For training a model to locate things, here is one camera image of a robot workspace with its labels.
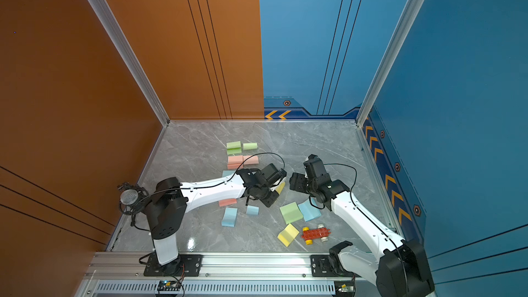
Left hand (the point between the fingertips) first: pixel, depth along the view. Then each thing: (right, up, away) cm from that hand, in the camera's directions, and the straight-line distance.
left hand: (274, 194), depth 86 cm
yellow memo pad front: (+5, -14, -6) cm, 16 cm away
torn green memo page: (-13, +20, +23) cm, 33 cm away
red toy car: (+18, -13, -7) cm, 23 cm away
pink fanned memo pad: (-20, +12, +16) cm, 28 cm away
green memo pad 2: (+7, -8, 0) cm, 10 cm away
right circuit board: (+24, -29, -15) cm, 40 cm away
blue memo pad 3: (+14, -7, 0) cm, 16 cm away
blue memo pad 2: (-19, -9, -1) cm, 21 cm away
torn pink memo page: (-11, +13, +19) cm, 25 cm away
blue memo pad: (-22, +7, +14) cm, 27 cm away
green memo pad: (-21, +19, +22) cm, 36 cm away
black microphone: (-47, +3, -19) cm, 51 cm away
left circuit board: (-39, -28, -15) cm, 50 cm away
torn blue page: (-9, -7, +1) cm, 12 cm away
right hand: (+9, +6, -2) cm, 11 cm away
